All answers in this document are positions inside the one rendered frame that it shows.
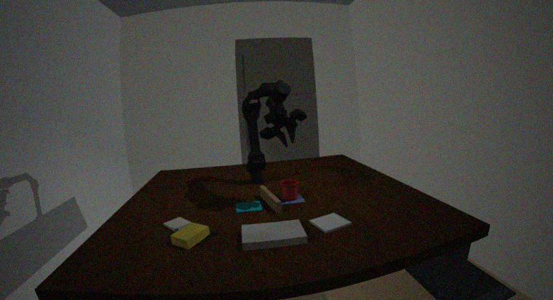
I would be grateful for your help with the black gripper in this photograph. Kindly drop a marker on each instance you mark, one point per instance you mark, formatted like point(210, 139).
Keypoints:
point(290, 123)

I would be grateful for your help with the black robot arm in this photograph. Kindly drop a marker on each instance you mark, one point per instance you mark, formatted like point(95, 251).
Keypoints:
point(277, 93)

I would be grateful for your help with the olive yellow block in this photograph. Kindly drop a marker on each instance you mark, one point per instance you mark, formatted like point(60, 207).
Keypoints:
point(190, 235)

